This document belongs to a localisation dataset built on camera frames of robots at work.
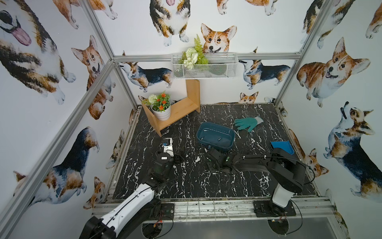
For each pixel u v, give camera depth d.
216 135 1.04
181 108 1.12
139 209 0.53
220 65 0.93
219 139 1.01
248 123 1.09
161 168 0.60
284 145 0.98
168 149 0.71
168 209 0.74
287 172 0.46
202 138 1.01
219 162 0.69
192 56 0.79
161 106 0.93
